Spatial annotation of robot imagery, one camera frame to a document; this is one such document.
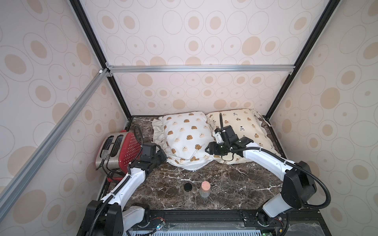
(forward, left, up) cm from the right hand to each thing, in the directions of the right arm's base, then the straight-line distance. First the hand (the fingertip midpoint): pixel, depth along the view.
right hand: (212, 149), depth 85 cm
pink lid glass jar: (-22, +4, -3) cm, 23 cm away
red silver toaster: (-6, +54, +3) cm, 54 cm away
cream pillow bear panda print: (+23, -25, -2) cm, 34 cm away
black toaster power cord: (-15, +56, -2) cm, 58 cm away
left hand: (-3, +24, -1) cm, 24 cm away
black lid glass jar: (-23, +13, -6) cm, 27 cm away
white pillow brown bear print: (+10, +18, -3) cm, 21 cm away
